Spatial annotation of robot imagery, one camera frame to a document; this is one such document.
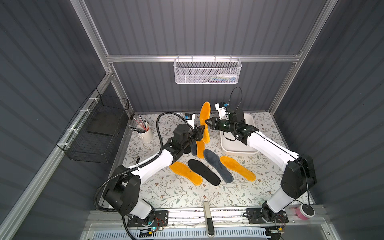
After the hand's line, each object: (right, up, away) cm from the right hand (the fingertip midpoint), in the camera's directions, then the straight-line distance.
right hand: (207, 120), depth 79 cm
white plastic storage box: (+16, -15, +19) cm, 29 cm away
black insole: (-12, -19, +19) cm, 30 cm away
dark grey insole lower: (+5, -25, +14) cm, 29 cm away
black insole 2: (-5, -29, +12) cm, 32 cm away
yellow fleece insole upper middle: (-3, -17, +19) cm, 26 cm away
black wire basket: (-57, -7, -6) cm, 58 cm away
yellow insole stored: (-1, +3, +2) cm, 4 cm away
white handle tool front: (0, -48, -11) cm, 50 cm away
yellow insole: (-16, -29, +11) cm, 35 cm away
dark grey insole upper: (-8, -17, +20) cm, 27 cm away
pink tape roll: (+46, -44, -9) cm, 64 cm away
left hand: (-2, -4, 0) cm, 4 cm away
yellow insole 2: (+21, -30, +10) cm, 38 cm away
